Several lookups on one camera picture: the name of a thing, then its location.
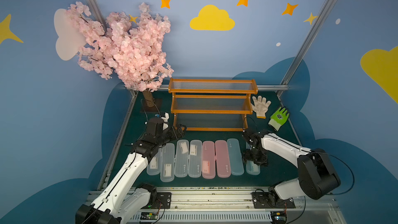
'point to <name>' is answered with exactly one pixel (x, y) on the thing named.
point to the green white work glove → (278, 118)
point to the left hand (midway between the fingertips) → (180, 127)
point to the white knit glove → (260, 106)
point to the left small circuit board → (148, 215)
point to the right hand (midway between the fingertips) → (253, 161)
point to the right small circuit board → (279, 217)
